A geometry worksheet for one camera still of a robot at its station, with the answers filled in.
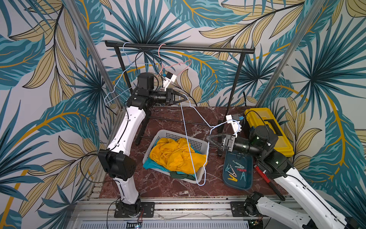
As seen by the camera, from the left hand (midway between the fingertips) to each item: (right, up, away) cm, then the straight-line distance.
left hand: (186, 100), depth 64 cm
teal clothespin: (+25, -38, +23) cm, 51 cm away
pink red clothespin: (+34, -39, +21) cm, 55 cm away
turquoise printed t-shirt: (-19, -33, +12) cm, 40 cm away
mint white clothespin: (+33, -36, +22) cm, 54 cm away
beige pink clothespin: (+29, -41, +21) cm, 54 cm away
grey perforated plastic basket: (+9, -26, +28) cm, 39 cm away
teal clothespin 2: (+35, -42, +20) cm, 58 cm away
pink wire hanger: (-17, +25, +33) cm, 45 cm away
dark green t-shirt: (-6, -37, +10) cm, 39 cm away
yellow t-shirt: (-4, -26, +7) cm, 28 cm away
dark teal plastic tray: (+31, -39, +22) cm, 55 cm away
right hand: (+8, -16, -8) cm, 20 cm away
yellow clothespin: (+28, -43, +19) cm, 55 cm away
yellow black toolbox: (+51, -6, +28) cm, 59 cm away
